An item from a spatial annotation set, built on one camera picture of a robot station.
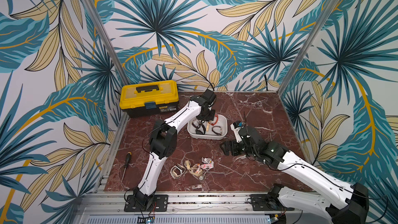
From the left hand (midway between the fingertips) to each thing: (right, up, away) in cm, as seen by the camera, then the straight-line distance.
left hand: (210, 120), depth 93 cm
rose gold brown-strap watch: (-9, -2, +5) cm, 11 cm away
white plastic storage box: (+4, -6, +5) cm, 9 cm away
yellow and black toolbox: (-37, +13, +2) cm, 39 cm away
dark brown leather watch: (+7, -7, +3) cm, 10 cm away
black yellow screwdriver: (-46, -22, -7) cm, 52 cm away
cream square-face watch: (-1, -5, +4) cm, 6 cm away
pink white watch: (-2, -23, -10) cm, 25 cm away
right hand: (+7, -10, -17) cm, 21 cm away
